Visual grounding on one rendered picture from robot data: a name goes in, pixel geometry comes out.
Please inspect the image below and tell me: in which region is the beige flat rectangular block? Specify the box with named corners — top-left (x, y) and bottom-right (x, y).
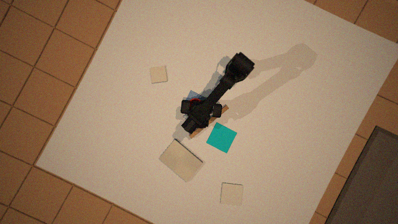
top-left (159, 139), bottom-right (203, 182)

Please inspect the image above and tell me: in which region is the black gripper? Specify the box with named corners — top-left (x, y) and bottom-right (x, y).
top-left (180, 100), bottom-right (222, 118)

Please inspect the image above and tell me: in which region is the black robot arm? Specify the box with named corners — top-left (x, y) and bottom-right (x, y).
top-left (181, 52), bottom-right (255, 134)

